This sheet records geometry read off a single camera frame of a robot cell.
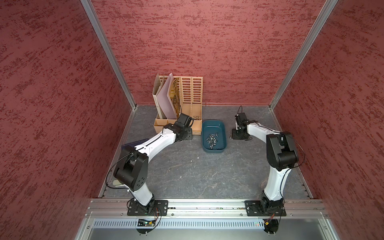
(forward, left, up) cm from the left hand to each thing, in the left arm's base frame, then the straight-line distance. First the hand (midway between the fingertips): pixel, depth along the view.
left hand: (186, 137), depth 90 cm
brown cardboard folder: (+34, +20, +16) cm, 43 cm away
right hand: (+6, -34, -9) cm, 36 cm away
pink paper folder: (+20, +15, +15) cm, 29 cm away
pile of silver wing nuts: (+4, -16, -10) cm, 19 cm away
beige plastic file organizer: (+39, -1, +3) cm, 39 cm away
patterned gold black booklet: (+29, +9, +8) cm, 32 cm away
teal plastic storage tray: (+15, -16, -9) cm, 24 cm away
